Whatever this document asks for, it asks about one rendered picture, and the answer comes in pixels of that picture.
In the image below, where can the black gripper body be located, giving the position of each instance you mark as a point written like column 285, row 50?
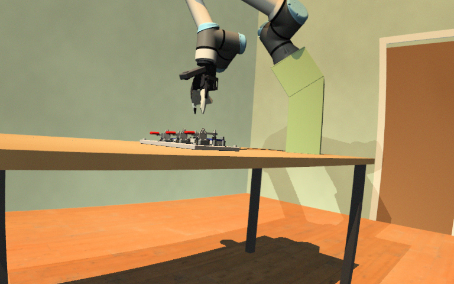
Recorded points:
column 209, row 75

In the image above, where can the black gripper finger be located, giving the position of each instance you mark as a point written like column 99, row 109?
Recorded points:
column 195, row 97
column 206, row 99

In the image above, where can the black toggle clamp with red handle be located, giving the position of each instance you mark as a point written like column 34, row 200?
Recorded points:
column 201, row 136

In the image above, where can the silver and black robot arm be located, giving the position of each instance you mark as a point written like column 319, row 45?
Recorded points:
column 285, row 17

